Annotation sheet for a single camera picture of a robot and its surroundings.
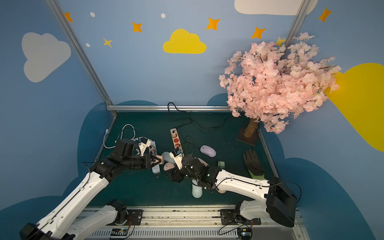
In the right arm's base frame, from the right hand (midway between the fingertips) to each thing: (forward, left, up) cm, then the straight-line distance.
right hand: (171, 167), depth 74 cm
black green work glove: (+13, -48, -18) cm, 53 cm away
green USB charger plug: (+9, -27, -12) cm, 31 cm away
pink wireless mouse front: (+7, +5, -14) cm, 16 cm away
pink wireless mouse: (-5, -27, -17) cm, 33 cm away
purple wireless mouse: (+20, -20, -16) cm, 32 cm away
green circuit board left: (-27, +24, -19) cm, 41 cm away
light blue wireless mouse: (-6, -13, -15) cm, 21 cm away
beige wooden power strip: (+28, +4, -15) cm, 32 cm away
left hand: (+2, +6, +4) cm, 7 cm away
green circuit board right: (-24, -39, -20) cm, 50 cm away
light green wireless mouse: (+10, +5, -9) cm, 15 cm away
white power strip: (+14, +15, -9) cm, 22 cm away
